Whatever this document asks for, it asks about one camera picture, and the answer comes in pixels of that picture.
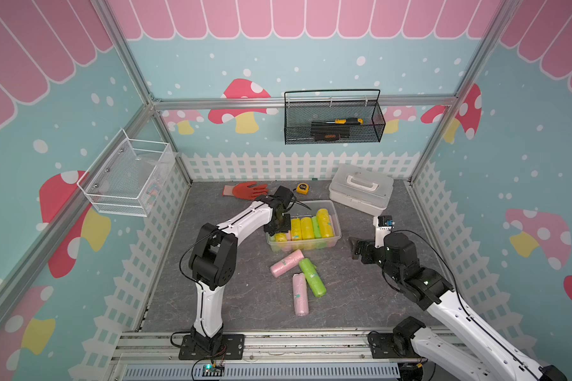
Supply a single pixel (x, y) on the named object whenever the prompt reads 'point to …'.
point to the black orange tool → (326, 137)
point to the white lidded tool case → (362, 188)
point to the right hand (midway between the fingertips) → (361, 238)
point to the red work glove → (245, 190)
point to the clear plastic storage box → (308, 208)
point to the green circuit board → (211, 370)
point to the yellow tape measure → (303, 188)
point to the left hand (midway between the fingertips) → (282, 232)
